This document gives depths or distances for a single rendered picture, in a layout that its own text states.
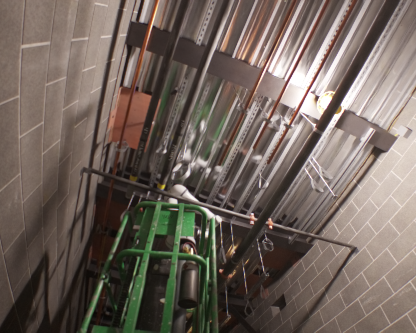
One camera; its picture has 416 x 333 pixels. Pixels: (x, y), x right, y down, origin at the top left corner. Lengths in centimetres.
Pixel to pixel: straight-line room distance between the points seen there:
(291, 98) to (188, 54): 108
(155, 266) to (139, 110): 174
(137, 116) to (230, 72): 112
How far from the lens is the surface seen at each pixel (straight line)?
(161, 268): 160
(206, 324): 196
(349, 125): 295
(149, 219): 183
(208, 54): 203
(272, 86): 250
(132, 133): 290
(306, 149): 210
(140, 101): 275
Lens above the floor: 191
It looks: 60 degrees up
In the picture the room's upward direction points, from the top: straight up
